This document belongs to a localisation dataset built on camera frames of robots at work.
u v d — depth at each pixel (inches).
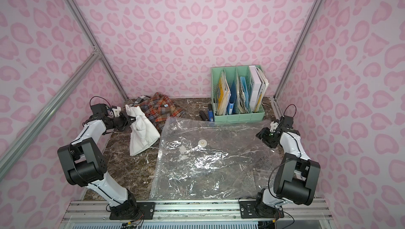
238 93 35.7
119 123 32.3
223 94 36.5
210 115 41.6
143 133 33.3
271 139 29.6
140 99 45.0
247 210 28.6
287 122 28.0
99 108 28.6
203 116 42.4
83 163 19.5
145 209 29.0
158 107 40.9
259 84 36.6
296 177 18.3
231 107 38.5
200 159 33.8
